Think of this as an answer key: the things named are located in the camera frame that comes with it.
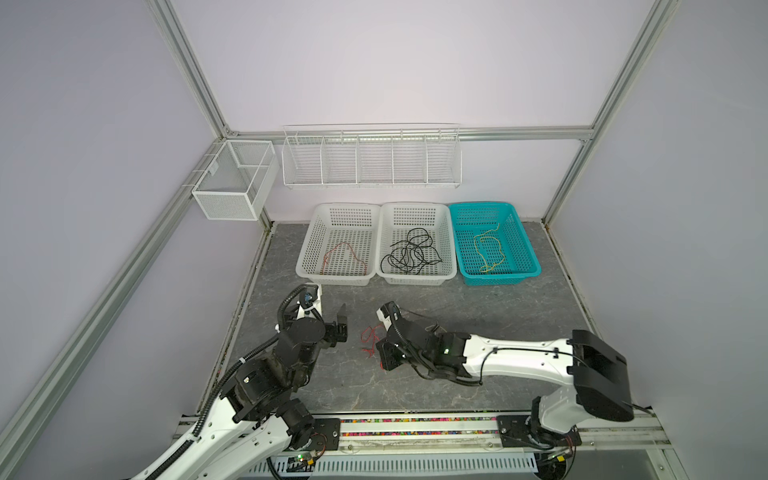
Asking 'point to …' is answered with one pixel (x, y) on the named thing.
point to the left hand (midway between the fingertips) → (325, 309)
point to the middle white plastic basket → (396, 220)
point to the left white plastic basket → (332, 224)
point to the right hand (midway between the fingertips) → (375, 349)
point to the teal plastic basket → (489, 244)
